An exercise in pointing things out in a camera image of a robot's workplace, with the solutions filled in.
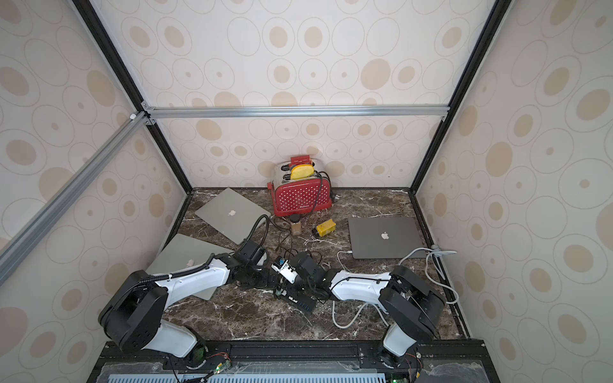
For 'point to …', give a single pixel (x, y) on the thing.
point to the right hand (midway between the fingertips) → (283, 287)
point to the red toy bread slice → (301, 159)
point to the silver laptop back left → (231, 214)
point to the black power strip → (294, 294)
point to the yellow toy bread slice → (302, 171)
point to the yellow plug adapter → (326, 227)
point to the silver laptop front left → (184, 253)
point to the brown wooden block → (296, 228)
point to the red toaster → (297, 196)
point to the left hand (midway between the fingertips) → (273, 287)
